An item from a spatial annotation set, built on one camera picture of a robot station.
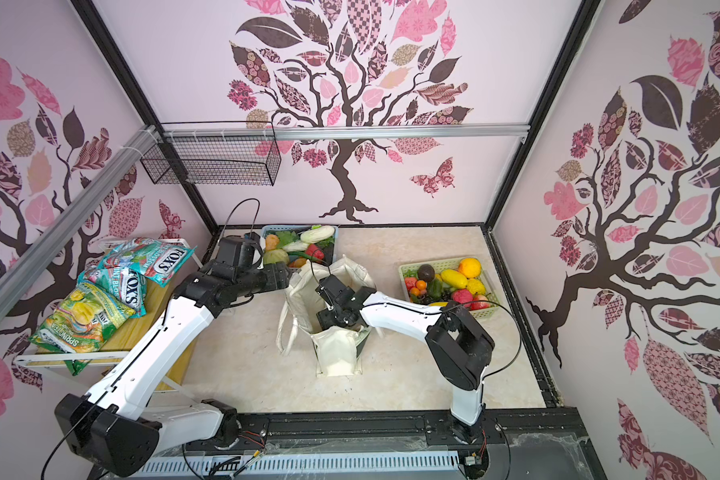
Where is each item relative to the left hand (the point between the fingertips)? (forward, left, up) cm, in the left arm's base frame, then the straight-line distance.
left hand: (279, 278), depth 77 cm
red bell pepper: (+23, -4, -15) cm, 28 cm away
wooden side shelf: (-22, +25, +10) cm, 35 cm away
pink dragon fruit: (+4, -54, -16) cm, 56 cm away
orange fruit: (+13, -57, -12) cm, 60 cm away
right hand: (-3, -12, -15) cm, 19 cm away
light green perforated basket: (+17, -53, -16) cm, 58 cm away
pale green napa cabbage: (+29, -5, -14) cm, 33 cm away
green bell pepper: (+7, -46, -16) cm, 49 cm away
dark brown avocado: (+13, -43, -15) cm, 48 cm away
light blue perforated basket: (+26, +2, -16) cm, 31 cm away
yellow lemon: (+8, -59, -16) cm, 61 cm away
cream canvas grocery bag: (-14, -16, -14) cm, 25 cm away
